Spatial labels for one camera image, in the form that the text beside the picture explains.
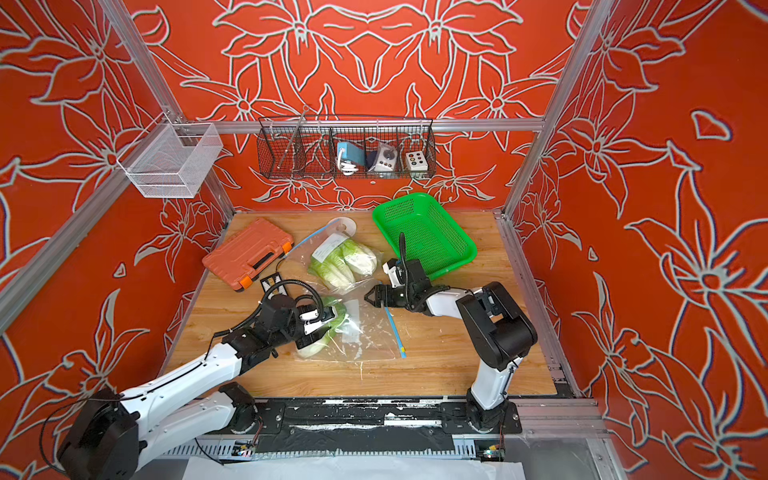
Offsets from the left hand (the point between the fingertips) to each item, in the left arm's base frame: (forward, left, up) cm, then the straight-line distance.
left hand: (324, 313), depth 83 cm
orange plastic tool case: (+20, +34, -3) cm, 39 cm away
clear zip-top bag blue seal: (-1, -11, -7) cm, 13 cm away
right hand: (+8, -12, -3) cm, 15 cm away
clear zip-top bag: (+17, +1, 0) cm, 17 cm away
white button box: (+44, -25, +22) cm, 55 cm away
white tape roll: (+40, +1, -5) cm, 40 cm away
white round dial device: (+41, -15, +25) cm, 50 cm away
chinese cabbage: (-9, 0, -1) cm, 9 cm away
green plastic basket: (+37, -33, -7) cm, 50 cm away
